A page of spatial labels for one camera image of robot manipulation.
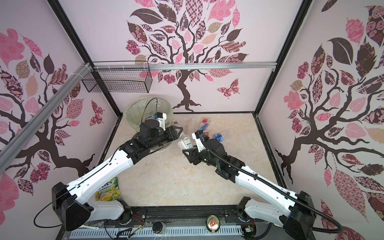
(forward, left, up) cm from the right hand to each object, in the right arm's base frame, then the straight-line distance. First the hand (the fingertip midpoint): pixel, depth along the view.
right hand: (187, 147), depth 71 cm
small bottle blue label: (+20, -20, -19) cm, 34 cm away
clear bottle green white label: (+1, +1, +4) cm, 4 cm away
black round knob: (-31, +13, -14) cm, 36 cm away
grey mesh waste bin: (-4, +12, +6) cm, 14 cm away
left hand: (+7, +3, +4) cm, 8 cm away
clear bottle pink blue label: (+32, -11, -20) cm, 40 cm away
